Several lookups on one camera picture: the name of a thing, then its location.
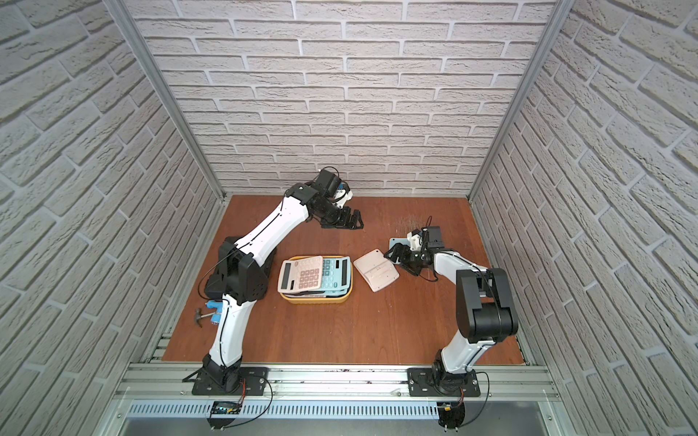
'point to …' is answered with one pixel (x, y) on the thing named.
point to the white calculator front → (302, 274)
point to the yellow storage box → (297, 300)
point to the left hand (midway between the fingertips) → (345, 215)
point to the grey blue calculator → (336, 273)
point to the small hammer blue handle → (216, 304)
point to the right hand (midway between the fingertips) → (396, 258)
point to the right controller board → (451, 414)
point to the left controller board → (224, 407)
